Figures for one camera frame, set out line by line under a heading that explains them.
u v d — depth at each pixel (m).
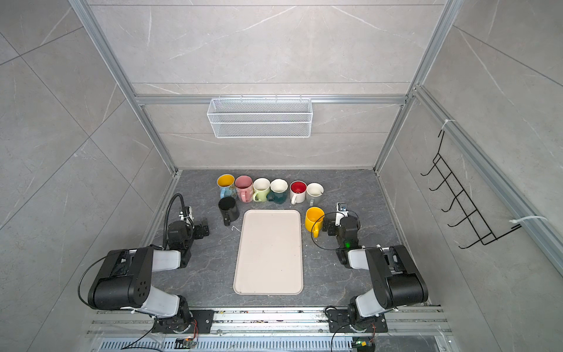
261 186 1.04
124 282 0.45
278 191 0.98
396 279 0.45
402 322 0.75
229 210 0.96
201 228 0.86
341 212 0.80
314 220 0.94
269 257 0.88
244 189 0.98
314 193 1.00
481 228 0.61
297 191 1.07
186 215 0.80
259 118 1.01
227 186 0.99
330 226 0.84
